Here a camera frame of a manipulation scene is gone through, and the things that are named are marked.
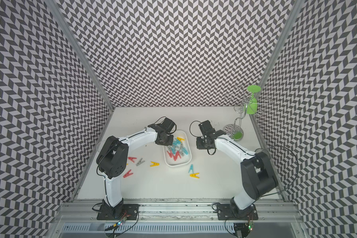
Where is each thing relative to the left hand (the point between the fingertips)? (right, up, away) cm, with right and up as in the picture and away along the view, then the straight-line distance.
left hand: (168, 143), depth 95 cm
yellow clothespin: (+8, +2, +4) cm, 9 cm away
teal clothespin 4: (+15, -14, -8) cm, 22 cm away
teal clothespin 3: (+4, -4, -1) cm, 6 cm away
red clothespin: (+6, -7, -2) cm, 9 cm away
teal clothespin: (+6, 0, +4) cm, 7 cm away
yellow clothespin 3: (+16, -17, -10) cm, 26 cm away
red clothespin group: (+2, -7, -1) cm, 7 cm away
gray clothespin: (+9, -2, +1) cm, 9 cm away
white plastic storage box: (+11, -10, -4) cm, 15 cm away
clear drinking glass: (-45, -2, +1) cm, 46 cm away
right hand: (+21, -1, -6) cm, 22 cm away
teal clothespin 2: (+11, -5, 0) cm, 12 cm away
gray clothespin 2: (-16, -11, -6) cm, 20 cm away
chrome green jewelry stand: (+44, +25, -16) cm, 53 cm away
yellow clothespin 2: (-7, -12, -6) cm, 15 cm away
